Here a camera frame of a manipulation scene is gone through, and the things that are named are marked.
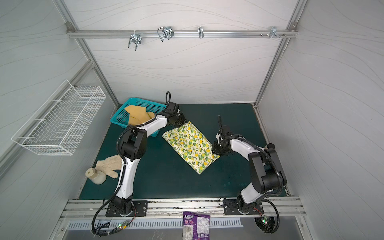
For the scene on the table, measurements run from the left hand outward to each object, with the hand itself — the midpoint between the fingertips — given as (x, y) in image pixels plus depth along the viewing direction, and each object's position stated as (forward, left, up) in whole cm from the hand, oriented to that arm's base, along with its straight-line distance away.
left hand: (191, 118), depth 103 cm
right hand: (-20, -17, -4) cm, 27 cm away
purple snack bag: (-61, -5, -4) cm, 61 cm away
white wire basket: (-26, +60, +25) cm, 70 cm away
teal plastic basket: (0, +50, -1) cm, 50 cm away
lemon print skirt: (-15, +1, -7) cm, 16 cm away
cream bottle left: (-41, +47, 0) cm, 63 cm away
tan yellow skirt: (+4, +39, -2) cm, 40 cm away
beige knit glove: (-33, +48, -7) cm, 59 cm away
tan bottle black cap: (-21, -48, +2) cm, 53 cm away
